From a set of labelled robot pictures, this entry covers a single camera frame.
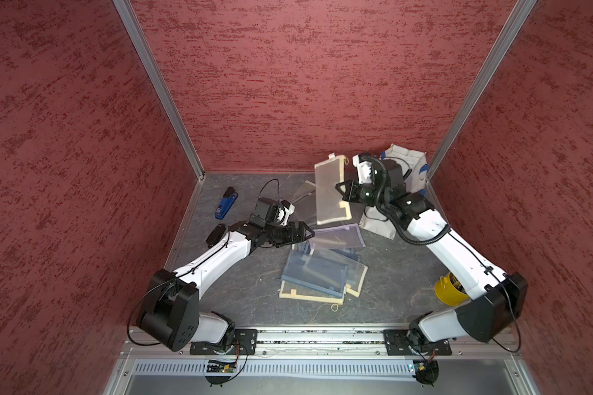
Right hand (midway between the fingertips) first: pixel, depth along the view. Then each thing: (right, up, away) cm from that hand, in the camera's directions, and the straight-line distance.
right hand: (336, 191), depth 76 cm
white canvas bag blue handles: (+35, +6, +22) cm, 42 cm away
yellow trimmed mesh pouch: (-2, +6, +5) cm, 8 cm away
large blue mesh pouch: (-6, -29, +12) cm, 32 cm away
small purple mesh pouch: (+6, -18, +22) cm, 29 cm away
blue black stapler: (-45, -3, +34) cm, 56 cm away
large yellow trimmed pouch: (+9, -31, +12) cm, 35 cm away
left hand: (-10, -17, +5) cm, 20 cm away
